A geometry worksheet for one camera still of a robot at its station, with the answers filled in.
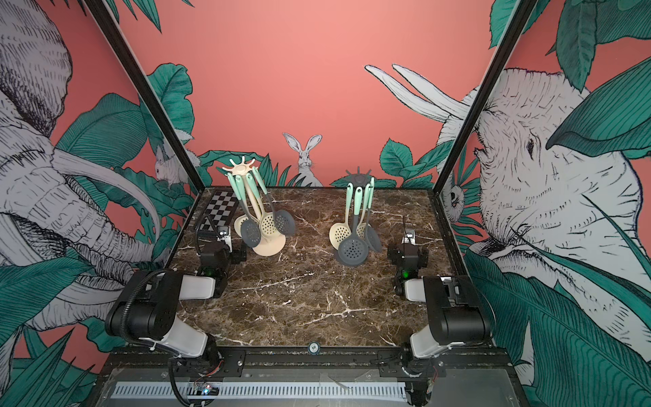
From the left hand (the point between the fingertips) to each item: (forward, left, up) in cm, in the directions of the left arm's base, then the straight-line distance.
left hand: (232, 237), depth 94 cm
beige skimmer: (+1, -10, +13) cm, 16 cm away
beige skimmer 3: (-4, -41, +7) cm, 42 cm away
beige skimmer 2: (0, -14, +6) cm, 15 cm away
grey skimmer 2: (+3, -20, +6) cm, 21 cm away
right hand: (-4, -67, +1) cm, 67 cm away
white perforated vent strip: (-48, -18, -7) cm, 51 cm away
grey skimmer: (-1, -8, +5) cm, 10 cm away
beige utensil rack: (+1, -13, -7) cm, 15 cm away
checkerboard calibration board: (+17, +9, -3) cm, 20 cm away
